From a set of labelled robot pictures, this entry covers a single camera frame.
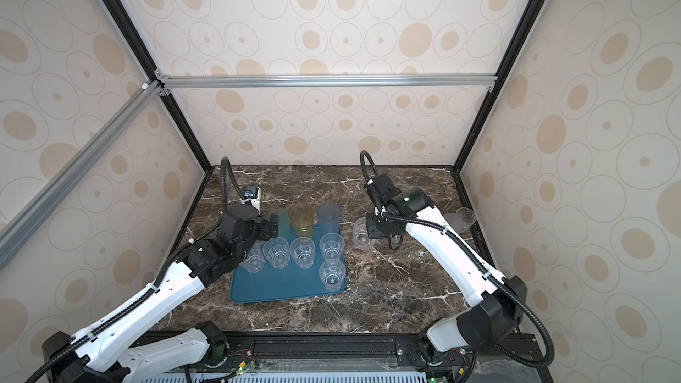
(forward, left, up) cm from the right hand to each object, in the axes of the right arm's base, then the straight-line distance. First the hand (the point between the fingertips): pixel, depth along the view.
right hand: (377, 229), depth 77 cm
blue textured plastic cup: (+14, +16, -13) cm, 25 cm away
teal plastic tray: (-9, +33, -20) cm, 40 cm away
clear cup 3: (0, +5, -4) cm, 6 cm away
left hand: (+3, +31, +7) cm, 32 cm away
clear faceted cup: (+3, +15, -16) cm, 22 cm away
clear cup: (+2, +34, -17) cm, 38 cm away
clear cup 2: (-6, +14, -18) cm, 23 cm away
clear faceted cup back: (+1, +24, -15) cm, 28 cm away
